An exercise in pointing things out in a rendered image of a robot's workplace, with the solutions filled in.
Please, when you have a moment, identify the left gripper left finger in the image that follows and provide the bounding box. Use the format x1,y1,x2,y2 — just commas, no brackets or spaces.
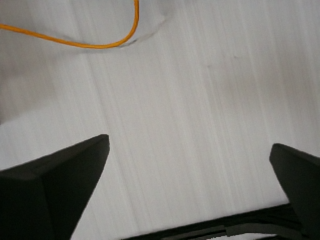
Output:
0,134,110,240

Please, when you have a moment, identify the yellow cable with blue plug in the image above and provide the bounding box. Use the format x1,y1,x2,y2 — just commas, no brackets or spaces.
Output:
0,0,139,49

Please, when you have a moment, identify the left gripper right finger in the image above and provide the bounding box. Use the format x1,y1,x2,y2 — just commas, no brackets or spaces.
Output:
269,143,320,240

